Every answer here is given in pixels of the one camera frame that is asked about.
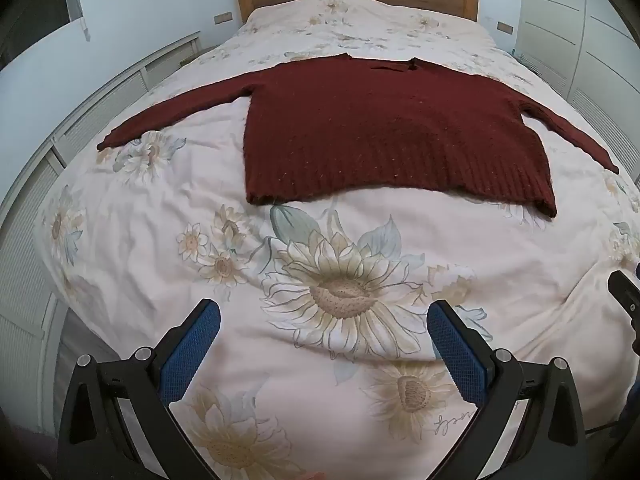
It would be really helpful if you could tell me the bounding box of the white wardrobe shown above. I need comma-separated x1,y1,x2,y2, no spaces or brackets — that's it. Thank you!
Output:
515,0,640,181

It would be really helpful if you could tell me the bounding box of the dark red knitted sweater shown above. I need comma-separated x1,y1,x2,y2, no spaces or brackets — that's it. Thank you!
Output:
96,52,620,221

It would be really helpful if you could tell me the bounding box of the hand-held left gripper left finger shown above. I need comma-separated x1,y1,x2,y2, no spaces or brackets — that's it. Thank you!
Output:
57,298,222,480

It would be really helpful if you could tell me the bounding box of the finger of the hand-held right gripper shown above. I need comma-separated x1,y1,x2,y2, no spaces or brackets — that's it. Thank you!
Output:
608,270,640,356

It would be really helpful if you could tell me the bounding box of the white louvered cabinet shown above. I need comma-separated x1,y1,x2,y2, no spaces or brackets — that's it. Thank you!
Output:
0,30,203,411

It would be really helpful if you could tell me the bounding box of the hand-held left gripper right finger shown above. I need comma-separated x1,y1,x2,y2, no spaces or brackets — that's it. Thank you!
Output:
426,299,587,480

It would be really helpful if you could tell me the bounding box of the floral blanket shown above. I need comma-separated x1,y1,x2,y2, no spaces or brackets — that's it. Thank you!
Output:
32,0,640,480

